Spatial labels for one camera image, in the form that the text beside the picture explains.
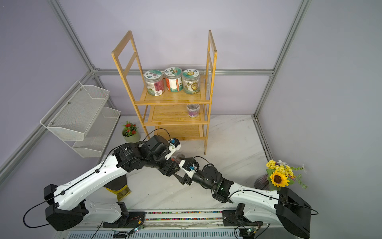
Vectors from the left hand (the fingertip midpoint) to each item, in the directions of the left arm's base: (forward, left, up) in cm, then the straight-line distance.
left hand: (171, 167), depth 68 cm
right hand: (+2, -2, -4) cm, 5 cm away
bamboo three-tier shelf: (+30, -2, +8) cm, 31 cm away
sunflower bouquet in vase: (-4, -47, +2) cm, 48 cm away
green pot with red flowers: (+30, +32, -11) cm, 45 cm away
